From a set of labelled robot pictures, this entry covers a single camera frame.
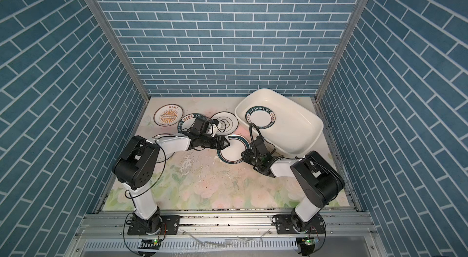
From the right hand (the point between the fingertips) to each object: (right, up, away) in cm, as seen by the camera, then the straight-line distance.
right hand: (243, 155), depth 93 cm
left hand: (-8, +5, +1) cm, 10 cm away
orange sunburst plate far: (-47, +21, +19) cm, 55 cm away
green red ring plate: (-6, +1, +1) cm, 6 cm away
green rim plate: (-34, +17, +15) cm, 41 cm away
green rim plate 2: (+12, +20, +16) cm, 28 cm away
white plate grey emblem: (-9, +16, +13) cm, 22 cm away
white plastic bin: (+26, +14, +10) cm, 31 cm away
